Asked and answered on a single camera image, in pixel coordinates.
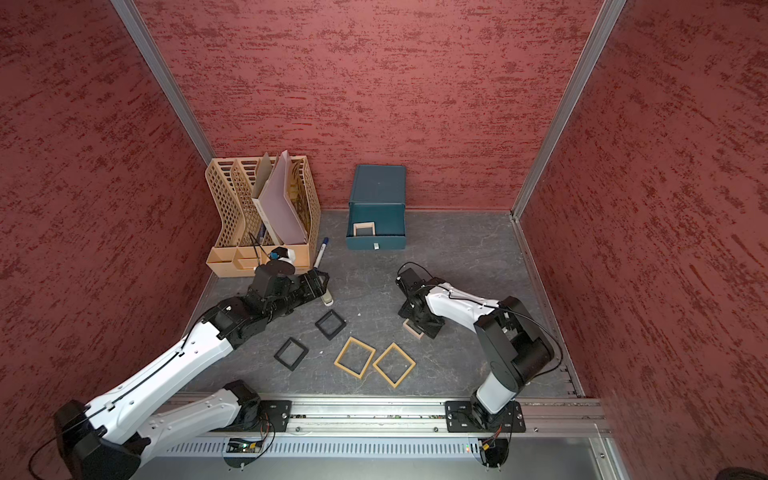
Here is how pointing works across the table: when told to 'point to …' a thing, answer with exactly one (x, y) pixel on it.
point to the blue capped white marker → (325, 241)
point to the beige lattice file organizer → (244, 240)
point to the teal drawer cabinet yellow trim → (376, 211)
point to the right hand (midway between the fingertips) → (414, 326)
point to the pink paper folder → (276, 209)
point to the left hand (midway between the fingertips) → (319, 286)
